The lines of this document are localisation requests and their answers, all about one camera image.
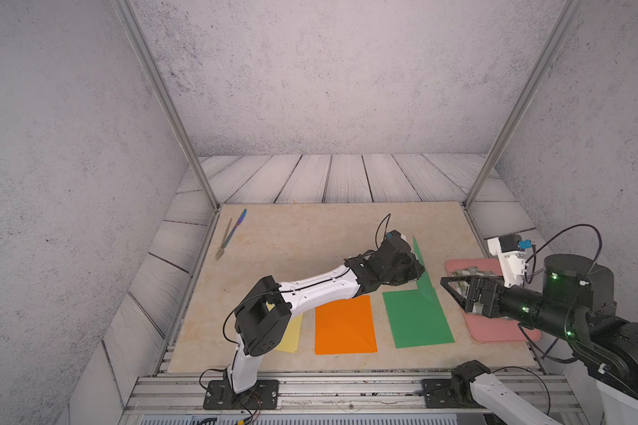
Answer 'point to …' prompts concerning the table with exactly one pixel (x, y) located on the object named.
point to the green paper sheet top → (425, 289)
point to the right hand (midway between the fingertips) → (458, 281)
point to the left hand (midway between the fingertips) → (434, 272)
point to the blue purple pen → (237, 223)
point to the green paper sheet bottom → (416, 318)
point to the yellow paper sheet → (291, 337)
